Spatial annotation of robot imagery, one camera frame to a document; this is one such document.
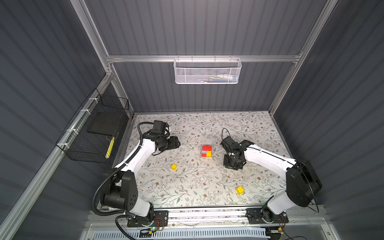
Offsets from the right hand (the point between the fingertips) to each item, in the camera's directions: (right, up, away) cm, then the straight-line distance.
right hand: (228, 167), depth 86 cm
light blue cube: (-14, +8, +8) cm, 18 cm away
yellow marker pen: (-59, +13, -18) cm, 63 cm away
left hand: (-32, +13, +1) cm, 34 cm away
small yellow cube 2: (-32, -1, +5) cm, 33 cm away
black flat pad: (-67, +26, -6) cm, 73 cm away
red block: (-12, +10, +9) cm, 18 cm away
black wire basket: (-71, +19, -14) cm, 74 cm away
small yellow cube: (-11, +7, +8) cm, 15 cm away
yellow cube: (+5, -11, -5) cm, 13 cm away
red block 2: (-14, +6, +8) cm, 17 cm away
